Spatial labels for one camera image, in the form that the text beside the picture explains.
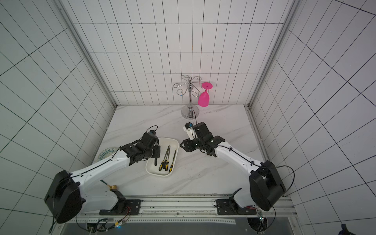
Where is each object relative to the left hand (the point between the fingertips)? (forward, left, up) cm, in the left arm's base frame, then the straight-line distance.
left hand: (155, 153), depth 84 cm
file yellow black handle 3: (-5, -1, 0) cm, 5 cm away
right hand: (+2, -14, +6) cm, 15 cm away
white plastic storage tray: (-7, +3, -8) cm, 11 cm away
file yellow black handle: (-4, -6, -7) cm, 10 cm away
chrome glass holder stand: (+38, -21, +20) cm, 48 cm away
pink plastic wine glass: (+36, -30, +11) cm, 48 cm away
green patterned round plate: (+3, +32, -5) cm, 32 cm away
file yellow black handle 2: (-4, -9, -7) cm, 13 cm away
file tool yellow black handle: (-3, -4, -7) cm, 9 cm away
